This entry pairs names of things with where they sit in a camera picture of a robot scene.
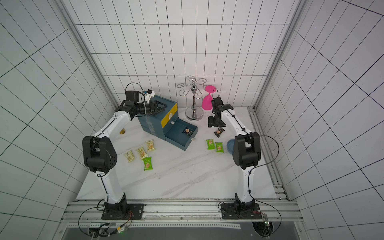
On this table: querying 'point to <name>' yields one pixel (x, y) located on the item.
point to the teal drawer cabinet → (155, 124)
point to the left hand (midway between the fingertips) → (165, 109)
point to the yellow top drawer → (169, 115)
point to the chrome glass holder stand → (193, 113)
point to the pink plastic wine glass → (207, 101)
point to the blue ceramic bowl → (230, 145)
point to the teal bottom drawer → (175, 136)
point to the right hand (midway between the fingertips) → (208, 123)
